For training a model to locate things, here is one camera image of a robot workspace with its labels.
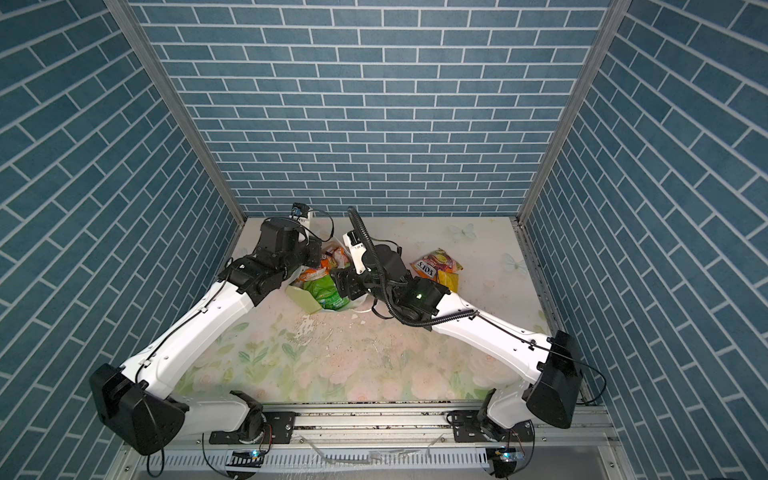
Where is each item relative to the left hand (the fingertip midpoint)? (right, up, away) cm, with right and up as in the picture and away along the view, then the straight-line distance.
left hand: (317, 238), depth 77 cm
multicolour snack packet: (+2, -6, +12) cm, 13 cm away
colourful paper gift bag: (-2, -16, -4) cm, 17 cm away
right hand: (+7, -6, -8) cm, 12 cm away
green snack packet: (+2, -15, +3) cm, 15 cm away
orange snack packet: (+35, -7, +25) cm, 44 cm away
